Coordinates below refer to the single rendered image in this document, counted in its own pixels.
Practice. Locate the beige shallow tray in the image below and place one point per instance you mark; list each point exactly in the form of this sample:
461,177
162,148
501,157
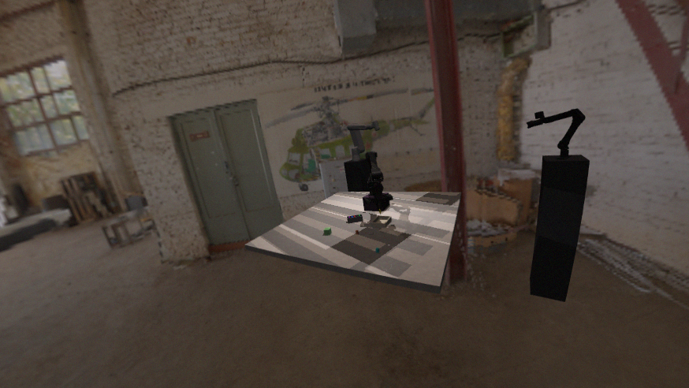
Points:
381,221

